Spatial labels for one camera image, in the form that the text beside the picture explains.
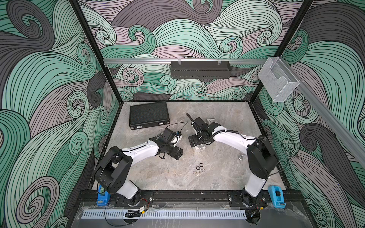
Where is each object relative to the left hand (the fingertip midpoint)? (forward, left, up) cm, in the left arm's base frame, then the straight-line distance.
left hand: (177, 149), depth 88 cm
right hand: (+4, -12, +2) cm, 13 cm away
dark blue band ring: (-9, -16, -4) cm, 19 cm away
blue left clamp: (-27, +37, -1) cm, 46 cm away
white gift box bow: (0, -15, +1) cm, 15 cm away
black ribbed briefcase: (+26, +25, +1) cm, 36 cm away
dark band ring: (-10, -12, -4) cm, 16 cm away
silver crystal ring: (-12, -14, -4) cm, 19 cm away
